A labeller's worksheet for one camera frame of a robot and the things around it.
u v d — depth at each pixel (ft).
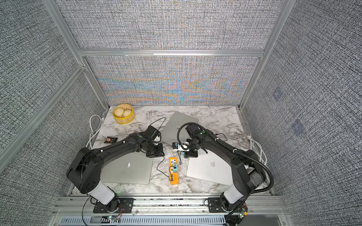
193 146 2.34
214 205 2.39
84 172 1.47
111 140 3.20
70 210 2.39
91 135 3.31
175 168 2.56
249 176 1.47
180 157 2.95
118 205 2.26
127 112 3.56
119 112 3.59
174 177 2.61
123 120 3.49
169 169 2.77
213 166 2.81
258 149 2.95
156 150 2.50
